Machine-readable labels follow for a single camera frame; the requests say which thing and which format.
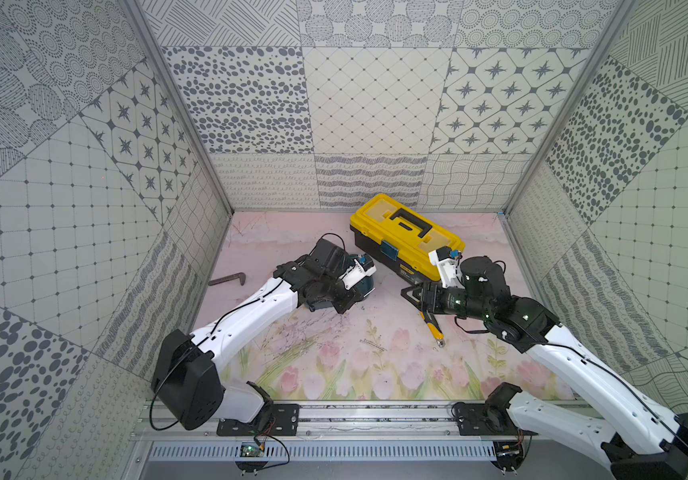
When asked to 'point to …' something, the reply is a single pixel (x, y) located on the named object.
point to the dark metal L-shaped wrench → (240, 275)
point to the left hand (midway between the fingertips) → (361, 289)
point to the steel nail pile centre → (364, 340)
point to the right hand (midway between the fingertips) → (408, 296)
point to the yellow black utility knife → (433, 328)
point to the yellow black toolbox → (402, 235)
